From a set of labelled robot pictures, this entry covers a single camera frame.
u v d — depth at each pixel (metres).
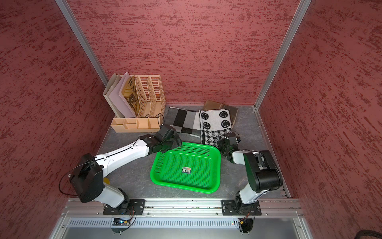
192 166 0.88
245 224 0.70
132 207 0.73
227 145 0.76
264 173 0.47
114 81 0.92
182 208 0.76
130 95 0.99
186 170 0.86
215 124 1.03
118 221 0.71
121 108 0.95
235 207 0.73
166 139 0.67
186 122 1.07
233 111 1.14
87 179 0.43
